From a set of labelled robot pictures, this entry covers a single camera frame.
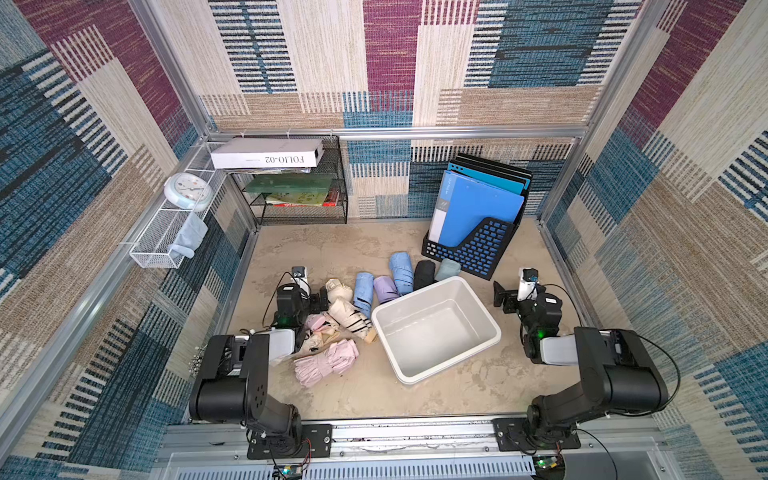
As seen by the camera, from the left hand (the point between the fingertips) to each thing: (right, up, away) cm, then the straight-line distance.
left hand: (307, 287), depth 95 cm
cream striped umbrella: (+15, -9, -7) cm, 19 cm away
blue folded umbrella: (+30, +4, +7) cm, 31 cm away
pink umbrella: (+5, -20, -15) cm, 25 cm away
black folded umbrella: (+37, +3, +8) cm, 38 cm away
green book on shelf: (-6, +32, 0) cm, 32 cm away
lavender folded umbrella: (+24, -1, +2) cm, 25 cm away
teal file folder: (+52, +34, -3) cm, 62 cm away
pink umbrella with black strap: (+5, -10, -7) cm, 13 cm away
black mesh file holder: (+54, +11, 0) cm, 55 cm away
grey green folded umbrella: (+46, +5, +8) cm, 47 cm away
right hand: (+63, +3, -3) cm, 63 cm away
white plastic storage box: (+39, -12, -1) cm, 41 cm away
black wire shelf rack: (+3, +28, +28) cm, 40 cm away
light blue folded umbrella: (+17, -2, +2) cm, 17 cm away
